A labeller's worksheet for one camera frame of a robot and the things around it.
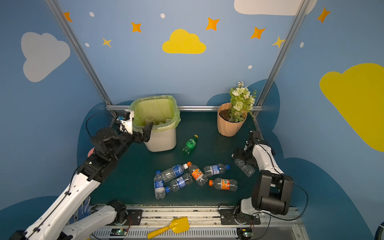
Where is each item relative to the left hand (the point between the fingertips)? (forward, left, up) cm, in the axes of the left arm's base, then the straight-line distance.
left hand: (143, 120), depth 65 cm
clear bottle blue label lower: (-16, -15, -34) cm, 40 cm away
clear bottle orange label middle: (-11, -25, -34) cm, 43 cm away
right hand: (-1, -53, -31) cm, 61 cm away
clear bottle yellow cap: (+22, +7, -24) cm, 33 cm away
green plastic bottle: (+11, -21, -36) cm, 42 cm away
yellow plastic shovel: (-35, -15, -38) cm, 54 cm away
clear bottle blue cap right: (-7, -36, -34) cm, 50 cm away
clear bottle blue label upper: (-9, -13, -34) cm, 38 cm away
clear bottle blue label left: (-17, -4, -34) cm, 38 cm away
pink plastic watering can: (-1, +37, -28) cm, 47 cm away
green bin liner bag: (+27, -1, -20) cm, 34 cm away
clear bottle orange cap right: (-16, -44, -34) cm, 58 cm away
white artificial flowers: (+26, -52, -11) cm, 59 cm away
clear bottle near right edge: (-6, -56, -37) cm, 67 cm away
